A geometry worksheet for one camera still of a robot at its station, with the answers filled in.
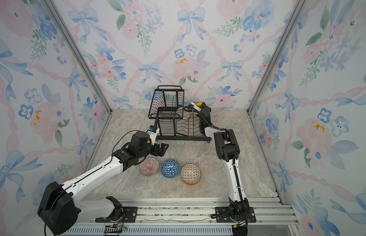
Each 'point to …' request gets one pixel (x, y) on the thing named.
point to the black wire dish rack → (173, 122)
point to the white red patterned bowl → (182, 113)
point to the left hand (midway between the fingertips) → (162, 141)
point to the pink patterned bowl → (149, 166)
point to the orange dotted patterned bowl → (191, 174)
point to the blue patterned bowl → (170, 168)
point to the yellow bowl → (199, 104)
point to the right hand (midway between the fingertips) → (205, 100)
